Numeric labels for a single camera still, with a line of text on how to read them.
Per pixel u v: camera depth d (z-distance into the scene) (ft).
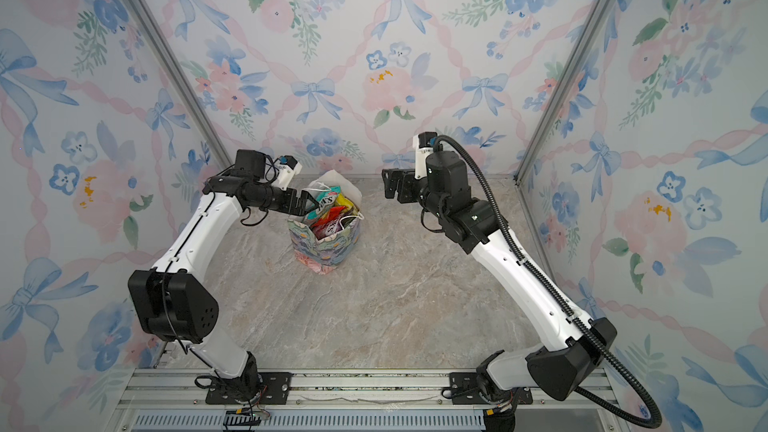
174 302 1.46
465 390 2.40
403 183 1.93
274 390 2.41
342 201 3.01
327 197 2.93
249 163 2.13
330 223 2.78
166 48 2.74
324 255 2.70
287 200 2.40
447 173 1.54
